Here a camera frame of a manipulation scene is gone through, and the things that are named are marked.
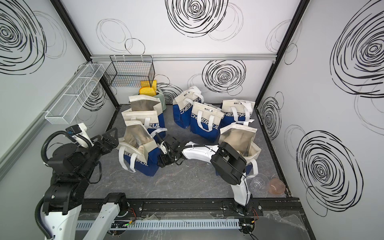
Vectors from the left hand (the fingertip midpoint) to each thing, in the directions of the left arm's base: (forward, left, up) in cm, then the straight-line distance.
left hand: (108, 131), depth 60 cm
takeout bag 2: (+25, -7, -12) cm, 28 cm away
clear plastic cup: (-9, -71, -35) cm, 80 cm away
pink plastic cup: (-9, -81, -35) cm, 89 cm away
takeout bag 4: (+26, -60, -13) cm, 67 cm away
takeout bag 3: (+31, -28, -15) cm, 45 cm away
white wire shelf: (+20, +28, -4) cm, 35 cm away
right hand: (0, -16, -31) cm, 35 cm away
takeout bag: (+22, -42, -19) cm, 51 cm away
